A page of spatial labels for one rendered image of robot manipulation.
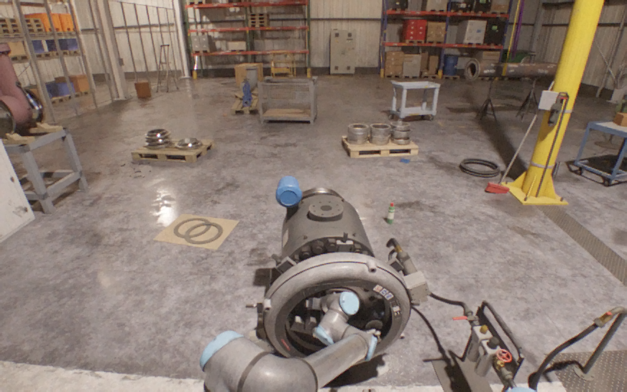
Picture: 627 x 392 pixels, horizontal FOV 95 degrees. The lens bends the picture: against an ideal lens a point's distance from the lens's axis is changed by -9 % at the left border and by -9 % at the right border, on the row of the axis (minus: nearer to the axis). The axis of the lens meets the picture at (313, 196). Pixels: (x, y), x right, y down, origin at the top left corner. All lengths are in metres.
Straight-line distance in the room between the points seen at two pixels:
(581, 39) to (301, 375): 4.32
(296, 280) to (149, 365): 1.36
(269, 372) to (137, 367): 1.83
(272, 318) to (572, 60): 4.08
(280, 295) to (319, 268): 0.23
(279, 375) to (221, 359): 0.14
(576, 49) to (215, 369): 4.43
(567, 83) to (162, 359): 4.72
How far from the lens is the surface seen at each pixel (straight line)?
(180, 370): 2.41
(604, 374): 2.88
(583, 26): 4.56
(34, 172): 4.76
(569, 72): 4.57
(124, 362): 2.60
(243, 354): 0.80
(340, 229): 1.83
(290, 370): 0.79
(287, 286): 1.49
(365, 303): 1.79
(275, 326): 1.65
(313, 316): 1.55
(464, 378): 2.39
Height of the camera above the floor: 1.89
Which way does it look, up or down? 27 degrees down
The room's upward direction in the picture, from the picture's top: straight up
